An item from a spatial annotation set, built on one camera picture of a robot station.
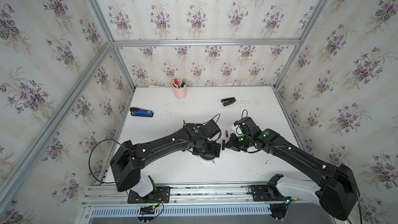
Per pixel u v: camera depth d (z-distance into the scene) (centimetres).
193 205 72
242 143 67
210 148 68
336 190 38
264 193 72
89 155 42
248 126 61
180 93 110
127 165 40
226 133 95
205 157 80
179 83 109
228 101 109
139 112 101
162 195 72
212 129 59
